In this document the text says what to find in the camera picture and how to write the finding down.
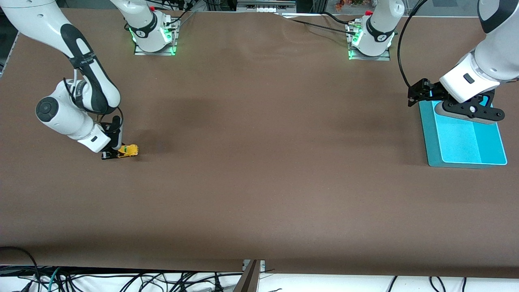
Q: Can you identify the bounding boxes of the long black table cable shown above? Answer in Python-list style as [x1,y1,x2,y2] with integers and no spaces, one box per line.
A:
[276,13,359,35]

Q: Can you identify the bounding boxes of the black looped floor cable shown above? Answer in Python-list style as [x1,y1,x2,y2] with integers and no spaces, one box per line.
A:
[0,246,40,280]

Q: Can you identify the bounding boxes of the black base cable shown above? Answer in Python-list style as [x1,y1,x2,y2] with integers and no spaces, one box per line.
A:
[164,10,197,26]

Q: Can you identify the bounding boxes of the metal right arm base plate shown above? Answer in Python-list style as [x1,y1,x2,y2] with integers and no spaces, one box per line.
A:
[134,18,178,56]

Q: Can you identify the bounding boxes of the tangled black floor cables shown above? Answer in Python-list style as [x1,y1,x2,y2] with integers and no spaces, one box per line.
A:
[0,266,244,292]

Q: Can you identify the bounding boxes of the grey power strip white plugs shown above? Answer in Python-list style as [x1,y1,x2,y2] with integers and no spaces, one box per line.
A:
[236,0,297,13]

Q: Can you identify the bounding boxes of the yellow beetle toy car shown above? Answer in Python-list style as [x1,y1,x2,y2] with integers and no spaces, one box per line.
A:
[117,144,139,158]

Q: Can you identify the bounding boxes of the teal floor cable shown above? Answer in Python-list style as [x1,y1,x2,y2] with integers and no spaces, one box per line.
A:
[48,267,62,292]

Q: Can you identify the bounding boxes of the brown table cover sheet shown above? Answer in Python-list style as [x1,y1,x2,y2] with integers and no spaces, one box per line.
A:
[0,7,519,279]

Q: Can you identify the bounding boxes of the short black table cable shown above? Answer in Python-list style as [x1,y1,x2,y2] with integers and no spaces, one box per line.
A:
[322,11,359,27]

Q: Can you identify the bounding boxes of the metal table leg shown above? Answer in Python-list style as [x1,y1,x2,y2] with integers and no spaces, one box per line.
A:
[232,260,262,292]

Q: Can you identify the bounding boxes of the teal plastic bin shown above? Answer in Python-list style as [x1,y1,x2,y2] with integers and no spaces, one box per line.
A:
[418,99,508,167]

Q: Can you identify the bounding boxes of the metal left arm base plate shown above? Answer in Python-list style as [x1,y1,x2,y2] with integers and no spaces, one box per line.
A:
[348,22,392,61]

